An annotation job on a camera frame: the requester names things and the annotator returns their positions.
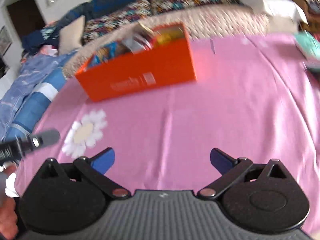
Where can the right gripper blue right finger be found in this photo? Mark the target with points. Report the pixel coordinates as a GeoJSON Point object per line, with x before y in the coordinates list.
{"type": "Point", "coordinates": [221, 161]}

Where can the person left hand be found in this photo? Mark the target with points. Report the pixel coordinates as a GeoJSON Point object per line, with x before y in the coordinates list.
{"type": "Point", "coordinates": [9, 218]}

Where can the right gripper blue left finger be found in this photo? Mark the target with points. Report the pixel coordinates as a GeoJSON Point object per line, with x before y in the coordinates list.
{"type": "Point", "coordinates": [103, 161]}

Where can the white cloth covered side table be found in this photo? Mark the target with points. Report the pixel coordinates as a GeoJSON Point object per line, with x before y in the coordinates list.
{"type": "Point", "coordinates": [281, 8]}

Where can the framed wall picture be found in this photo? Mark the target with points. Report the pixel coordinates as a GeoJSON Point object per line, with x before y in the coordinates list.
{"type": "Point", "coordinates": [5, 41]}

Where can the orange cardboard box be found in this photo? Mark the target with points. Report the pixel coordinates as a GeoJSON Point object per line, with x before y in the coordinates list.
{"type": "Point", "coordinates": [166, 65]}

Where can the blue cookie snack packet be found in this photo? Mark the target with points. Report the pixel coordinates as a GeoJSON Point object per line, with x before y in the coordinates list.
{"type": "Point", "coordinates": [103, 54]}

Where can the gold foil snack bag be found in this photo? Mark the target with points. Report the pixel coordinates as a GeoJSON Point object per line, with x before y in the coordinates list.
{"type": "Point", "coordinates": [166, 35]}

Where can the dark brown chocolate snack packet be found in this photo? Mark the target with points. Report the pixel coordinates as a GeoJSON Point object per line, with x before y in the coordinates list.
{"type": "Point", "coordinates": [138, 42]}

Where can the beige pillow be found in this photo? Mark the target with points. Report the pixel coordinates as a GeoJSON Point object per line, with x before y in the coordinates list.
{"type": "Point", "coordinates": [70, 36]}

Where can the teal tissue pack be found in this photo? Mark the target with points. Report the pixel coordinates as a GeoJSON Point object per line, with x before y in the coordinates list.
{"type": "Point", "coordinates": [307, 45]}

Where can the pink tablecloth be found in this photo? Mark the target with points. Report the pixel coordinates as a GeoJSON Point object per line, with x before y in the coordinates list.
{"type": "Point", "coordinates": [252, 98]}

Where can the blue striped blanket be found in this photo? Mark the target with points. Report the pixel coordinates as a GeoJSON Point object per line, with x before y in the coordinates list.
{"type": "Point", "coordinates": [38, 83]}

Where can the floral cushion left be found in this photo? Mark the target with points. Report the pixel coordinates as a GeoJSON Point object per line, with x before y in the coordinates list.
{"type": "Point", "coordinates": [103, 25]}

